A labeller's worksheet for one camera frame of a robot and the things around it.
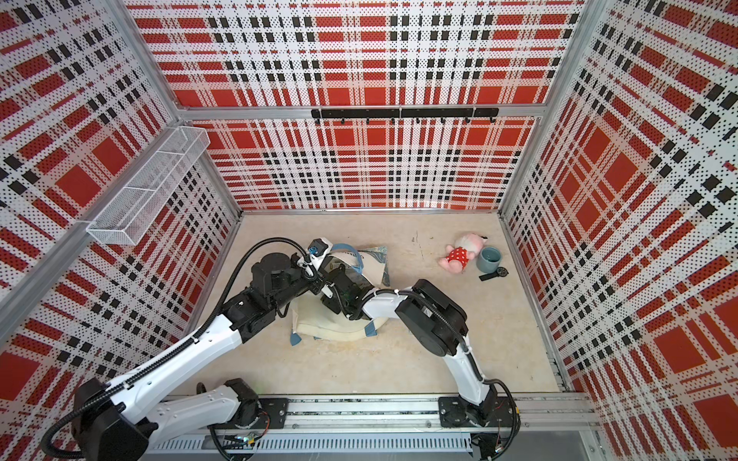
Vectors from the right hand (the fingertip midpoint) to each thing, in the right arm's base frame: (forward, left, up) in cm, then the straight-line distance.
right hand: (335, 287), depth 95 cm
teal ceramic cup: (+11, -54, 0) cm, 55 cm away
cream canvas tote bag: (-13, +5, +5) cm, 14 cm away
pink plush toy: (+14, -46, +3) cm, 48 cm away
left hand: (-3, -4, +23) cm, 24 cm away
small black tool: (+7, -58, -2) cm, 58 cm away
